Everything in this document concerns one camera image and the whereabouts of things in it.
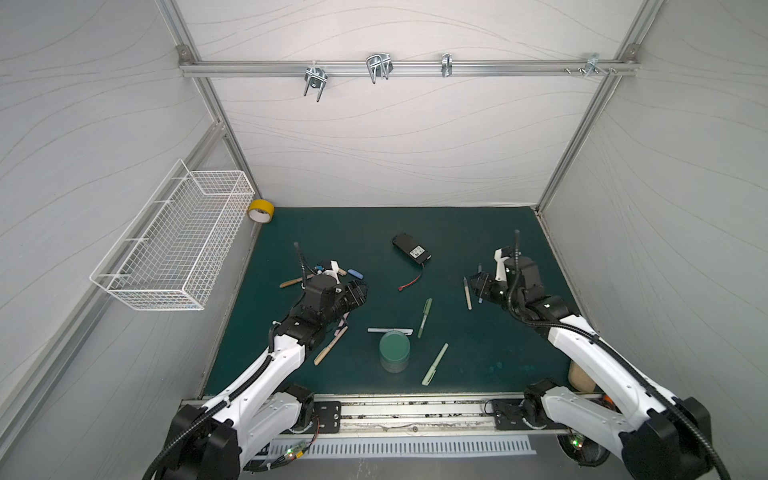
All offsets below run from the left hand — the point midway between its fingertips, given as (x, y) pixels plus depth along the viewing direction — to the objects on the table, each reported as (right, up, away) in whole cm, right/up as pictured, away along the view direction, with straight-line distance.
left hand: (367, 282), depth 82 cm
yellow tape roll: (-45, +23, +33) cm, 60 cm away
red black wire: (+10, -4, +16) cm, 19 cm away
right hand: (+32, +3, 0) cm, 32 cm away
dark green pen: (+18, -11, +9) cm, 23 cm away
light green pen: (+19, -23, -1) cm, 30 cm away
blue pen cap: (-6, 0, +19) cm, 20 cm away
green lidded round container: (+8, -16, -7) cm, 19 cm away
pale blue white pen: (+5, -15, +5) cm, 17 cm away
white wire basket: (-45, +10, -13) cm, 48 cm away
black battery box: (+12, +10, +24) cm, 29 cm away
